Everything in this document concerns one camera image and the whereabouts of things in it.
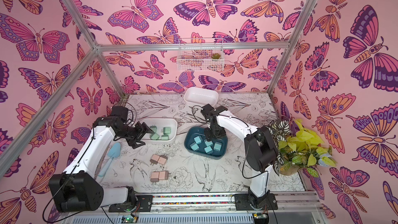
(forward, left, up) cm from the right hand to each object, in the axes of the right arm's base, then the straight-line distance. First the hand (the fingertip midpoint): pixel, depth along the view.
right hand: (213, 136), depth 89 cm
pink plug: (-12, +33, -6) cm, 35 cm away
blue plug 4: (-6, +3, -6) cm, 9 cm away
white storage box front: (+13, +35, -7) cm, 38 cm away
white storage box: (+40, +9, -8) cm, 42 cm away
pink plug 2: (-13, +28, -5) cm, 31 cm away
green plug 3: (+2, +35, -5) cm, 36 cm away
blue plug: (0, +9, -5) cm, 10 cm away
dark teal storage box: (+5, +13, -4) cm, 14 cm away
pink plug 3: (-21, +31, -6) cm, 38 cm away
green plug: (+8, +38, -6) cm, 39 cm away
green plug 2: (+7, +29, -5) cm, 30 cm away
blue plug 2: (-4, +11, -5) cm, 13 cm away
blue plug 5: (-3, -3, -6) cm, 7 cm away
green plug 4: (+2, +30, -6) cm, 30 cm away
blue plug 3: (-2, +3, -4) cm, 5 cm away
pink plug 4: (-20, +26, -6) cm, 34 cm away
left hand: (-4, +32, +9) cm, 34 cm away
